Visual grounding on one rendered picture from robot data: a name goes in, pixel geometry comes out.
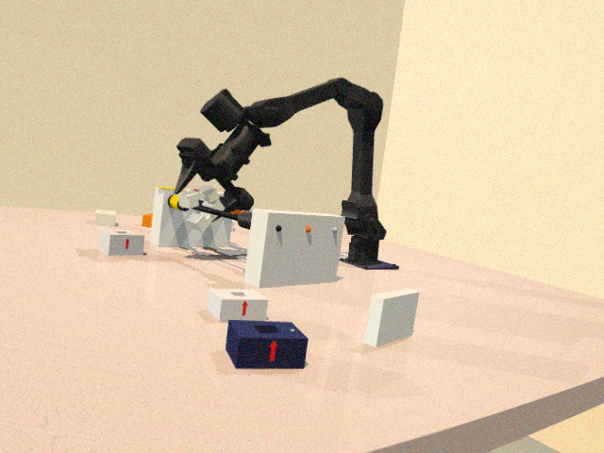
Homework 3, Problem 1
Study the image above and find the small orange block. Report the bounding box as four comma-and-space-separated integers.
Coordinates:
142, 213, 153, 227

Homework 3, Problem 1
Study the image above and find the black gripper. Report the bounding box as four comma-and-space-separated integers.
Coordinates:
175, 137, 254, 212

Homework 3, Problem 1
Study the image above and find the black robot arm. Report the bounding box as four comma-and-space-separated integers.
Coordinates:
200, 77, 387, 265

